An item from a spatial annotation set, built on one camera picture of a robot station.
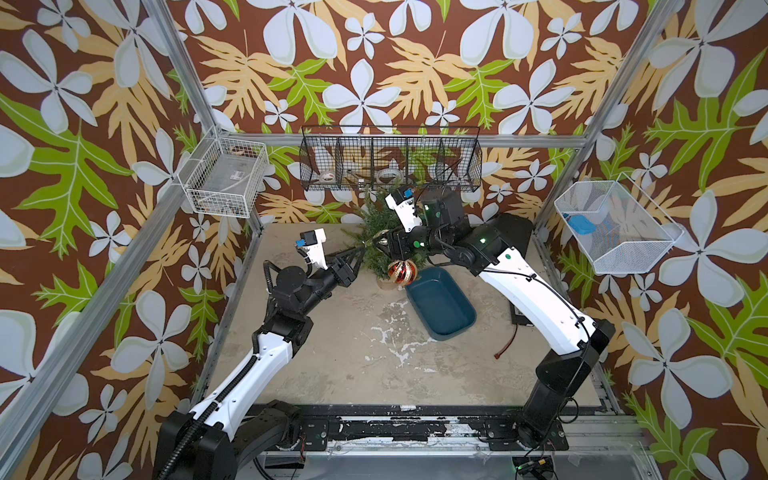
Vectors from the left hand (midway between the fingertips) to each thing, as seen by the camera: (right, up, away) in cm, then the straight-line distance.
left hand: (361, 247), depth 69 cm
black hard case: (+57, +8, +46) cm, 74 cm away
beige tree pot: (+7, -12, +33) cm, 36 cm away
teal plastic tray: (+25, -19, +32) cm, 45 cm away
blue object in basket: (+63, +7, +16) cm, 65 cm away
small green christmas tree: (+4, +8, +6) cm, 11 cm away
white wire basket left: (-41, +21, +17) cm, 50 cm away
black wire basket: (+6, +30, +27) cm, 41 cm away
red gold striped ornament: (+10, -6, +1) cm, 12 cm away
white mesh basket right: (+71, +5, +13) cm, 72 cm away
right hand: (+4, +3, 0) cm, 5 cm away
